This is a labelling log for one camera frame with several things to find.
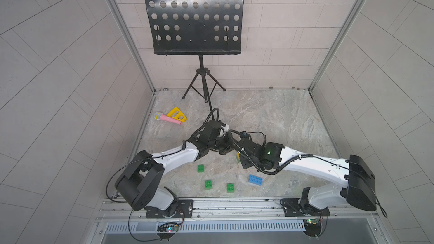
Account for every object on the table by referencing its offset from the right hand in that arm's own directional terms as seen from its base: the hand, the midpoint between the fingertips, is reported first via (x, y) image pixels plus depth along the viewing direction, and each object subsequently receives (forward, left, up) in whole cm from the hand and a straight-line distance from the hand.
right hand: (242, 159), depth 78 cm
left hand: (+5, -1, +5) cm, 7 cm away
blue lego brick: (-8, -6, -7) cm, 12 cm away
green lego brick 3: (-11, +7, -4) cm, 13 cm away
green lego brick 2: (-7, +17, -9) cm, 21 cm away
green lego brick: (-1, +20, -5) cm, 21 cm away
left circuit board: (-23, +33, -6) cm, 41 cm away
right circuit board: (-26, -27, -10) cm, 39 cm away
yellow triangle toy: (+32, +36, -4) cm, 49 cm away
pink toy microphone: (+30, +46, -1) cm, 55 cm away
